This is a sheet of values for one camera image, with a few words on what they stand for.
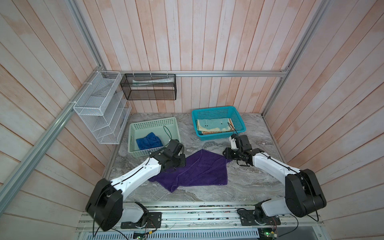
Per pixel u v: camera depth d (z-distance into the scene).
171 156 0.64
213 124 1.11
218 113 1.14
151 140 0.99
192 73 0.98
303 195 0.43
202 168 0.91
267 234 0.70
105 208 0.40
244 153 0.68
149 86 1.04
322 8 0.69
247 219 0.73
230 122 1.11
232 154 0.80
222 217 0.76
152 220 0.73
